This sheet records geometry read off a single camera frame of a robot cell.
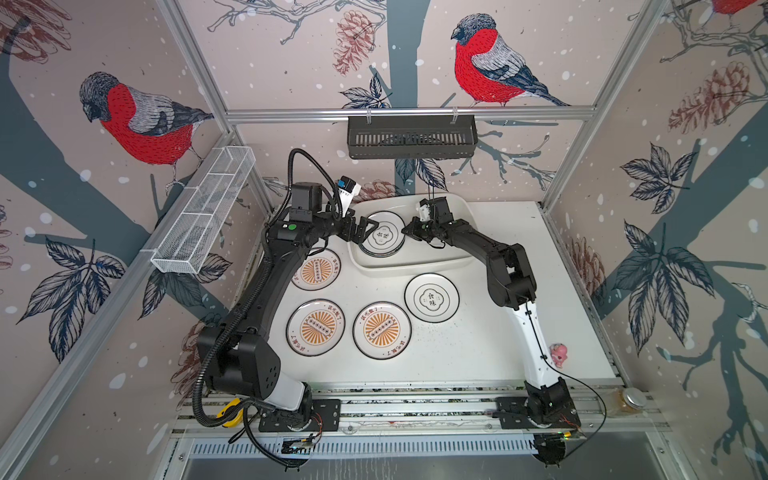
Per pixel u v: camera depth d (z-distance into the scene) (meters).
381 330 0.88
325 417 0.73
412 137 1.04
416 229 0.96
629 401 0.66
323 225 0.65
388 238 1.07
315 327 0.89
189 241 0.72
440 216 0.88
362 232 0.70
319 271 1.02
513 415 0.73
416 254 1.01
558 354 0.81
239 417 0.71
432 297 0.95
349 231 0.68
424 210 1.00
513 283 0.65
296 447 0.71
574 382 0.66
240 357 0.41
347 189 0.67
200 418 0.37
